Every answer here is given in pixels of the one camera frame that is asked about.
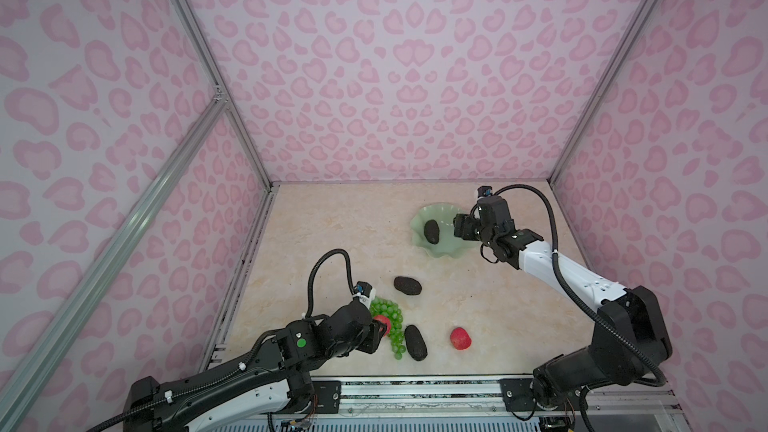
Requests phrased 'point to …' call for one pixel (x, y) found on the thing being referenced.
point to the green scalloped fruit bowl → (448, 244)
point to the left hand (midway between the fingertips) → (385, 325)
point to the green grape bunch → (383, 307)
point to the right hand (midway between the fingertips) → (467, 217)
